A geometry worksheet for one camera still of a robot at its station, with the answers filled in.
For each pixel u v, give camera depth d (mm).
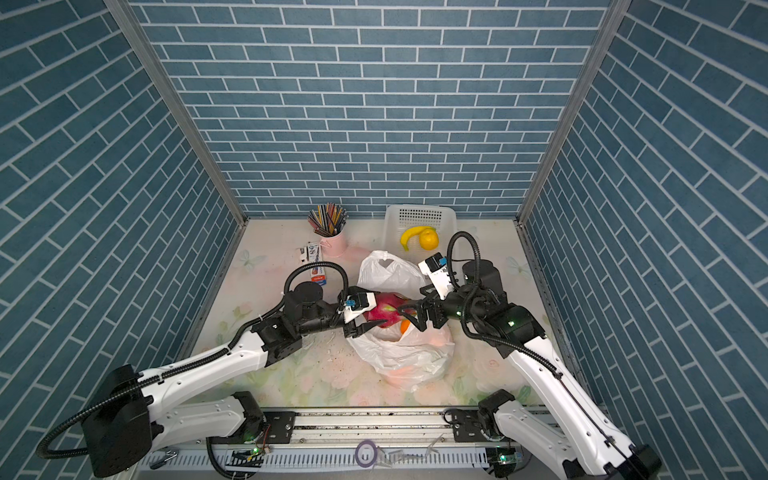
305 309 570
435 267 594
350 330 645
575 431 398
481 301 518
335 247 1025
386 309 679
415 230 1134
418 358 765
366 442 723
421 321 597
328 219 1025
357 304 584
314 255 1083
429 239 1079
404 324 694
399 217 1150
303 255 1072
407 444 722
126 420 390
